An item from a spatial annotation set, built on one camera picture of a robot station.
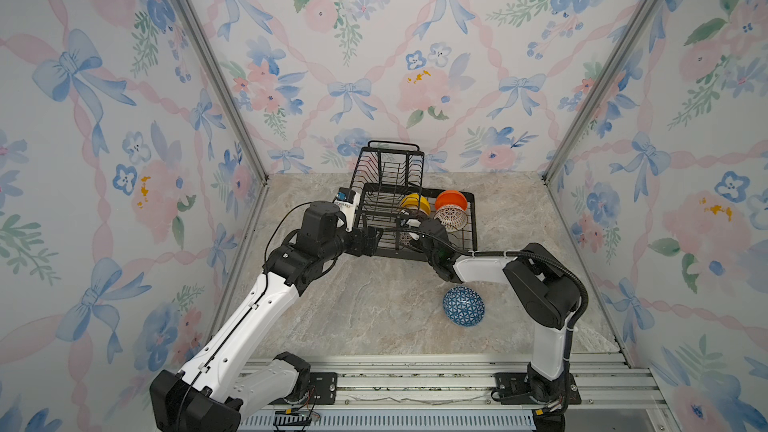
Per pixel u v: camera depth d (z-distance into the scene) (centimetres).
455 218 103
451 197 104
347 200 63
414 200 81
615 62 86
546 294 51
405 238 86
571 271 52
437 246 73
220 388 38
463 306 87
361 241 64
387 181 106
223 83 91
